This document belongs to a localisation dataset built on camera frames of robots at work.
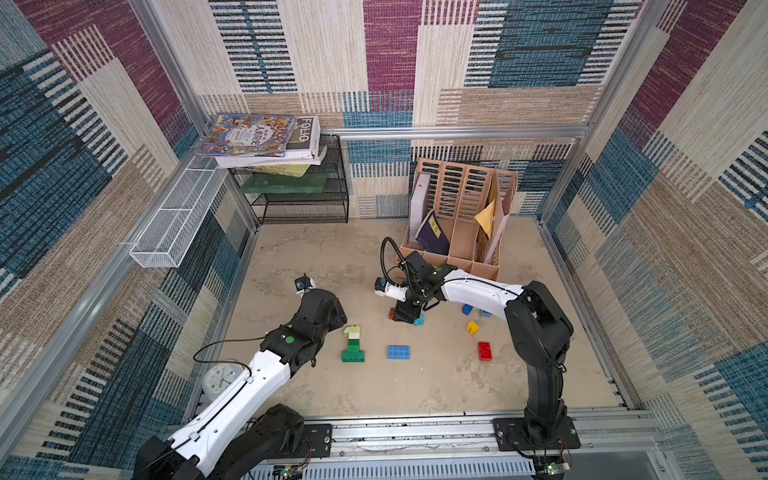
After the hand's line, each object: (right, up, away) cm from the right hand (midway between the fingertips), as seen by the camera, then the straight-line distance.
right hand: (397, 303), depth 93 cm
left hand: (-18, +1, -12) cm, 21 cm away
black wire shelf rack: (-24, +34, +1) cm, 42 cm away
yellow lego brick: (+22, -7, -4) cm, 24 cm away
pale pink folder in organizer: (+29, +18, -3) cm, 34 cm away
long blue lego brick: (0, -13, -6) cm, 14 cm away
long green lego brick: (-12, -14, -8) cm, 20 cm away
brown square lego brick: (-2, -2, -3) cm, 4 cm away
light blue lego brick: (+6, -3, -10) cm, 12 cm away
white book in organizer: (+7, +31, +4) cm, 33 cm away
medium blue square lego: (+16, +4, -33) cm, 37 cm away
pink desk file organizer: (+24, +30, +25) cm, 46 cm away
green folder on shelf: (-36, +38, +4) cm, 52 cm away
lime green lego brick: (-14, -7, -4) cm, 16 cm away
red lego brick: (+25, -12, -8) cm, 28 cm away
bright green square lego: (-13, -12, -6) cm, 18 cm away
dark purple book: (+12, +21, +9) cm, 26 cm away
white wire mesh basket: (-54, +20, -22) cm, 62 cm away
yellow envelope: (+25, +25, -6) cm, 36 cm away
